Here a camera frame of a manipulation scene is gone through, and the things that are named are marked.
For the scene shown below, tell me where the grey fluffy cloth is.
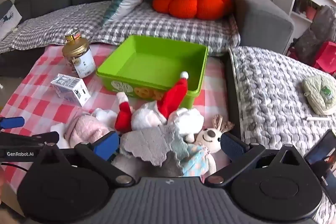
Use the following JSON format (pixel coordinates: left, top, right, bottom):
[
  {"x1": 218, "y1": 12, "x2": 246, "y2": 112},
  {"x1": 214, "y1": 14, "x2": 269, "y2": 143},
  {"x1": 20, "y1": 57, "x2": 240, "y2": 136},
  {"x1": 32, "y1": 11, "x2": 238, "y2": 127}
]
[{"x1": 112, "y1": 124, "x2": 188, "y2": 177}]

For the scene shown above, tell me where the green quilted pouch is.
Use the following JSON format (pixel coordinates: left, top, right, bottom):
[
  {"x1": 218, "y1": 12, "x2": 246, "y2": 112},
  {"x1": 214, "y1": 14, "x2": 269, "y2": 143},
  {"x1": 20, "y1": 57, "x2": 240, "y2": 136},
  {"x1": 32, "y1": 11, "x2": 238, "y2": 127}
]
[{"x1": 301, "y1": 74, "x2": 336, "y2": 116}]

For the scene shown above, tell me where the white fluffy cloth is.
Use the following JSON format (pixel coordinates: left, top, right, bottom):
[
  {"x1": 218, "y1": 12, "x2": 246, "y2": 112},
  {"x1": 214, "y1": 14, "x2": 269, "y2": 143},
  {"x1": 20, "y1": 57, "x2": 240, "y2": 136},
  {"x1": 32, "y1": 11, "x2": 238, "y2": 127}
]
[{"x1": 168, "y1": 108, "x2": 204, "y2": 136}]

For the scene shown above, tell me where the white pen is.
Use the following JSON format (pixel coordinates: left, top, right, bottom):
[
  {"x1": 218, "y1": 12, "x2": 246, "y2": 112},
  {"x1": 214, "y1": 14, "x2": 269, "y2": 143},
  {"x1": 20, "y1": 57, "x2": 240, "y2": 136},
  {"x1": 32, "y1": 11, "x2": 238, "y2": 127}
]
[{"x1": 302, "y1": 116, "x2": 332, "y2": 122}]

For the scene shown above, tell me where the pink checkered tablecloth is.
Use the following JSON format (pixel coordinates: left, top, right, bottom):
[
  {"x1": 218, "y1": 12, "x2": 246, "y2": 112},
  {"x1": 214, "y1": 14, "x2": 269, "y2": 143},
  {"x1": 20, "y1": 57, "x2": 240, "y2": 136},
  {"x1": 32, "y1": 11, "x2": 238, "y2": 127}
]
[{"x1": 0, "y1": 43, "x2": 231, "y2": 193}]

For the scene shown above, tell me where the white plush piece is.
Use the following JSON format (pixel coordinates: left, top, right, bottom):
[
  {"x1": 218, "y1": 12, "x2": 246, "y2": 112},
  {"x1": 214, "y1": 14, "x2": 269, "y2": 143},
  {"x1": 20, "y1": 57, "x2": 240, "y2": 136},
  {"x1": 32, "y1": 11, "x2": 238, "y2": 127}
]
[{"x1": 92, "y1": 108, "x2": 118, "y2": 125}]

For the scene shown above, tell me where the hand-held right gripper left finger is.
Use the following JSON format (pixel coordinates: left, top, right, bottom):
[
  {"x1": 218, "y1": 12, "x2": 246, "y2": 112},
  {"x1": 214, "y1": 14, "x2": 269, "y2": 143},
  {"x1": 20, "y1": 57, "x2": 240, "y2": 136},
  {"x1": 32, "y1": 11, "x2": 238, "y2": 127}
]
[{"x1": 33, "y1": 131, "x2": 135, "y2": 187}]

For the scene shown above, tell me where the grey checkered blanket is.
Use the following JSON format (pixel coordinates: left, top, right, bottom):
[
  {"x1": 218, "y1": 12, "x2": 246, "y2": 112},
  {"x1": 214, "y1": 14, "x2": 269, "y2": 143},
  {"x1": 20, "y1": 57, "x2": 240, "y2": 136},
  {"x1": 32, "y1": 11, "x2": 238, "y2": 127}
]
[{"x1": 0, "y1": 0, "x2": 240, "y2": 56}]

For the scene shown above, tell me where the grey backpack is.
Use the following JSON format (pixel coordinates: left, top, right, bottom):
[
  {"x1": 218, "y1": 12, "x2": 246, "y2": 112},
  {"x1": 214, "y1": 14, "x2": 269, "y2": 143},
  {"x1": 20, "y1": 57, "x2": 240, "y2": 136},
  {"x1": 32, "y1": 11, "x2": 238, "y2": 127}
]
[{"x1": 291, "y1": 5, "x2": 336, "y2": 64}]

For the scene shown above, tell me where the santa plush toy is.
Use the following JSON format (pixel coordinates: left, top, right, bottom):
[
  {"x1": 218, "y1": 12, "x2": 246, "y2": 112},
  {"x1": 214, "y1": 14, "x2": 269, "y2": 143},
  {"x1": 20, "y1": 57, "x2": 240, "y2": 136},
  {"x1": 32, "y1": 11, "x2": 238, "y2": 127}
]
[{"x1": 115, "y1": 71, "x2": 189, "y2": 134}]

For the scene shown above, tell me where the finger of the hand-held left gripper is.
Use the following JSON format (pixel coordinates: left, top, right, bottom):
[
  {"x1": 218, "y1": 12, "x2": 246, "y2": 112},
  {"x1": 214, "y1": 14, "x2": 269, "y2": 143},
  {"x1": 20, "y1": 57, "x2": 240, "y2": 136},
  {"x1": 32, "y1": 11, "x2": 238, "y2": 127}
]
[
  {"x1": 0, "y1": 131, "x2": 60, "y2": 147},
  {"x1": 0, "y1": 116, "x2": 25, "y2": 131}
]

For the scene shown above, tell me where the red bag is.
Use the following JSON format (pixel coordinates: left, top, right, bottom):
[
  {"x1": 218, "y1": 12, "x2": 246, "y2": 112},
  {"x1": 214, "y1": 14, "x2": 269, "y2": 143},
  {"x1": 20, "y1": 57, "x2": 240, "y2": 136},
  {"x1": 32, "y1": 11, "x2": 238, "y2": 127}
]
[{"x1": 287, "y1": 42, "x2": 336, "y2": 75}]

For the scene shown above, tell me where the green plastic bin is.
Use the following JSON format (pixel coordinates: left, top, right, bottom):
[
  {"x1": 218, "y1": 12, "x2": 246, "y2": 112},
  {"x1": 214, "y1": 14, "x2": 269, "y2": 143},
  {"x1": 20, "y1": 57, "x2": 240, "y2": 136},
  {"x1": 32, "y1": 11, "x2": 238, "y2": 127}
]
[{"x1": 96, "y1": 35, "x2": 209, "y2": 109}]

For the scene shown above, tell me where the pink plush toy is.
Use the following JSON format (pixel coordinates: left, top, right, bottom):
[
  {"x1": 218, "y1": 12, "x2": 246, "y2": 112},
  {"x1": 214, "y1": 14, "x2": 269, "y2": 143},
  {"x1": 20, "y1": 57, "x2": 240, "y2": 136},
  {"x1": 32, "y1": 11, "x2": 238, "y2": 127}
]
[{"x1": 64, "y1": 114, "x2": 111, "y2": 148}]

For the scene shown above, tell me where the gold lid jar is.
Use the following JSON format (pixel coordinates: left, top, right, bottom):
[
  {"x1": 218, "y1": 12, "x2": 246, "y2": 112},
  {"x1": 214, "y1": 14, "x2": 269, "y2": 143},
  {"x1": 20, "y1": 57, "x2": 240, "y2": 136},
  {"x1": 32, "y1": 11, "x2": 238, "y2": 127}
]
[{"x1": 62, "y1": 36, "x2": 95, "y2": 79}]

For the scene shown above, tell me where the small drink can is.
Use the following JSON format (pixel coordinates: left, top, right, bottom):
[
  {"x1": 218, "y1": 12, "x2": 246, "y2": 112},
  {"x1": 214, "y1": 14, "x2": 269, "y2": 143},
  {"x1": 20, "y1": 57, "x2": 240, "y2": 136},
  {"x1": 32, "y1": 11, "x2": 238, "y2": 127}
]
[{"x1": 65, "y1": 29, "x2": 80, "y2": 42}]

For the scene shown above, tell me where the bunny plush toy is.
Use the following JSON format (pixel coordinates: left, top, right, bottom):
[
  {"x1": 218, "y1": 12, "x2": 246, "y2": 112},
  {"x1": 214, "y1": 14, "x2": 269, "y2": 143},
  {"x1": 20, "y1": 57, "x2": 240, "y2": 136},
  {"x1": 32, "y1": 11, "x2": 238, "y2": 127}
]
[{"x1": 181, "y1": 114, "x2": 235, "y2": 177}]

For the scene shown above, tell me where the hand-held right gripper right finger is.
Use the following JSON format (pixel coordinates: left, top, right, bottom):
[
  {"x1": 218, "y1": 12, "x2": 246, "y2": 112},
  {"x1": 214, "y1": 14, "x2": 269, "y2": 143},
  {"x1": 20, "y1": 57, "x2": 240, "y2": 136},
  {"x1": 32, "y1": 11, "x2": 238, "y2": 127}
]
[{"x1": 205, "y1": 132, "x2": 310, "y2": 187}]

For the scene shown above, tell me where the red pot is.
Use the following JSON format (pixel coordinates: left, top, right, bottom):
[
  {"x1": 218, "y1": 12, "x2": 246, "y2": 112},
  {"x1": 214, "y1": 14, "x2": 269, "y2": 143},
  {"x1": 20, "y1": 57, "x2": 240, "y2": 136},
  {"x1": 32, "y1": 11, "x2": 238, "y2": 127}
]
[{"x1": 306, "y1": 6, "x2": 318, "y2": 20}]

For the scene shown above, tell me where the white milk carton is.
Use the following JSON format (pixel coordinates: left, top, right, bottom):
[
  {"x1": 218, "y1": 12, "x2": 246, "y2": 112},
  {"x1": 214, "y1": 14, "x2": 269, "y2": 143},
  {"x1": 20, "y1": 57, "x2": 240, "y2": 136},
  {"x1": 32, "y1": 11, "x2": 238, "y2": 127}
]
[{"x1": 50, "y1": 73, "x2": 91, "y2": 107}]

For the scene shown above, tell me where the deer print pillow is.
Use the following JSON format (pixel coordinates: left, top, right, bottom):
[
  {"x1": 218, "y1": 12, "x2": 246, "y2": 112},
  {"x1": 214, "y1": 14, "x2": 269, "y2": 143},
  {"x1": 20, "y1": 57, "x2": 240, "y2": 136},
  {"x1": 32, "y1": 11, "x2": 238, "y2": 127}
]
[{"x1": 0, "y1": 0, "x2": 23, "y2": 41}]

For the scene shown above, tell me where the black smartphone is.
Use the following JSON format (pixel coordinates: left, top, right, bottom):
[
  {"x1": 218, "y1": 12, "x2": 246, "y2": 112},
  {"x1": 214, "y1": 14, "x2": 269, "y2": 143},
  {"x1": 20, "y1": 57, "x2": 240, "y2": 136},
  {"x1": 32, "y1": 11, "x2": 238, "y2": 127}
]
[{"x1": 304, "y1": 129, "x2": 336, "y2": 205}]

